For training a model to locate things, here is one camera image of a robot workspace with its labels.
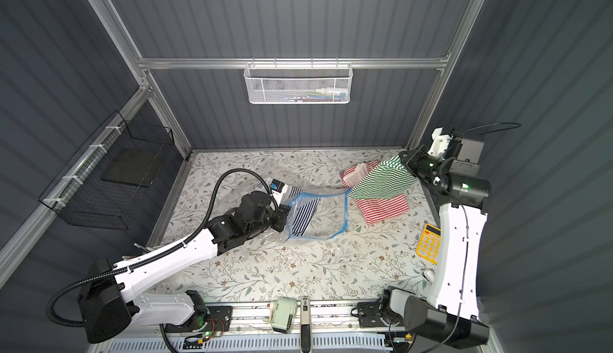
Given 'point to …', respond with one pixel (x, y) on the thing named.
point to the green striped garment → (387, 179)
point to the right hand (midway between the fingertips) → (406, 153)
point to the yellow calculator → (429, 244)
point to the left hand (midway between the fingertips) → (292, 211)
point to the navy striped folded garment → (300, 210)
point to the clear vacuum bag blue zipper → (316, 213)
